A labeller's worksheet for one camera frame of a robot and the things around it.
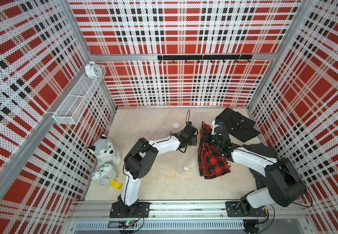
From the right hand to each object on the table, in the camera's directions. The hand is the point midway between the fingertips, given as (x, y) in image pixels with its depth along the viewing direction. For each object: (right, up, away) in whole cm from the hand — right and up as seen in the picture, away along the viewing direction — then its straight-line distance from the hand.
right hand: (204, 132), depth 89 cm
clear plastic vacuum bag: (-30, +5, +21) cm, 37 cm away
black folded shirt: (+28, +4, +18) cm, 34 cm away
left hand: (-5, -5, +6) cm, 9 cm away
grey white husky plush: (-56, -10, -13) cm, 58 cm away
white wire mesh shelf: (-86, +13, +4) cm, 88 cm away
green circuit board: (-41, -43, -20) cm, 63 cm away
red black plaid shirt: (+5, -19, -1) cm, 19 cm away
